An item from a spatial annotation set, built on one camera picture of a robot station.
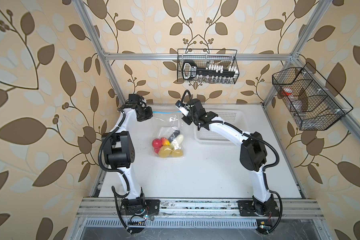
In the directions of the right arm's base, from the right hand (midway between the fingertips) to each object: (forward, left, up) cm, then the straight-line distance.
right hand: (184, 112), depth 92 cm
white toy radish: (-17, +5, -8) cm, 20 cm away
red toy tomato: (-18, +18, -14) cm, 29 cm away
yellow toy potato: (-21, +12, -11) cm, 27 cm away
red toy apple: (-17, +17, -9) cm, 25 cm away
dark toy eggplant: (-10, +6, -9) cm, 15 cm away
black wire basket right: (-12, -64, +14) cm, 66 cm away
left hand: (+3, +21, -3) cm, 22 cm away
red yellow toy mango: (-14, +13, -11) cm, 22 cm away
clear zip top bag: (-9, +11, -11) cm, 18 cm away
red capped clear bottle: (-1, -57, +15) cm, 59 cm away
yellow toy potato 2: (-22, +5, -12) cm, 25 cm away
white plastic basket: (+4, -37, -13) cm, 39 cm away
